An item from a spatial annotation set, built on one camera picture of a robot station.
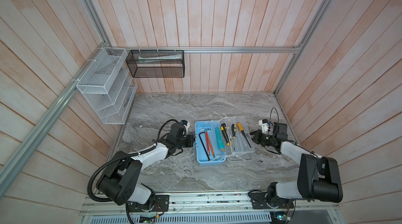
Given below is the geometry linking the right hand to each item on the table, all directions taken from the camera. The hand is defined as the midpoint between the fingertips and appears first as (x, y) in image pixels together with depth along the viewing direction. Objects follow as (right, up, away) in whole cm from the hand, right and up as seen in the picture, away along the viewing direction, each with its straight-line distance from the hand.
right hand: (247, 134), depth 90 cm
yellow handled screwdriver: (-5, +5, -3) cm, 7 cm away
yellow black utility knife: (-13, +3, 0) cm, 14 cm away
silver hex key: (-24, +2, +8) cm, 25 cm away
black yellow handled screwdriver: (-9, +3, -4) cm, 10 cm away
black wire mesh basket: (-57, +46, +14) cm, 74 cm away
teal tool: (-16, -3, -3) cm, 17 cm away
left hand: (-30, -4, -2) cm, 31 cm away
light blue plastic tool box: (-6, -8, -12) cm, 15 cm away
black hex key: (-24, -11, 0) cm, 26 cm away
